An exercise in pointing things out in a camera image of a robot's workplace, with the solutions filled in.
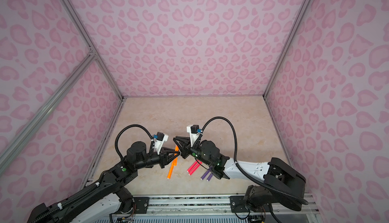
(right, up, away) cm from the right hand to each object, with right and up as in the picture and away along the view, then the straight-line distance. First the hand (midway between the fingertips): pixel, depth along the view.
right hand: (174, 141), depth 70 cm
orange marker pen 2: (-4, -19, +14) cm, 24 cm away
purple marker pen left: (+15, -21, +13) cm, 28 cm away
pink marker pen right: (+9, -18, +15) cm, 25 cm away
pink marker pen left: (+8, -18, +16) cm, 25 cm away
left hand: (+2, -5, +2) cm, 5 cm away
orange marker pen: (+1, -9, +2) cm, 9 cm away
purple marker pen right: (+17, -22, +12) cm, 30 cm away
